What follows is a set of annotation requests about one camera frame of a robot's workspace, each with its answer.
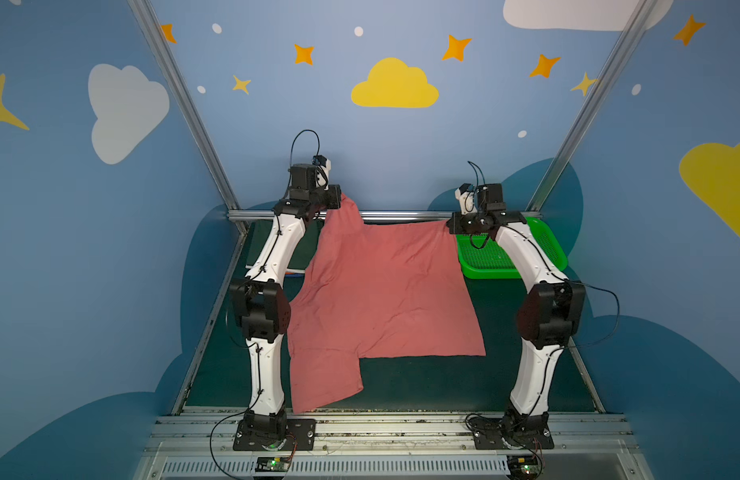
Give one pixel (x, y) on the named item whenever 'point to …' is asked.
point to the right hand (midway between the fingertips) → (451, 218)
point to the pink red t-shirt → (370, 291)
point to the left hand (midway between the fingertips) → (341, 187)
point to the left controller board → (272, 464)
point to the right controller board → (528, 466)
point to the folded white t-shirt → (292, 270)
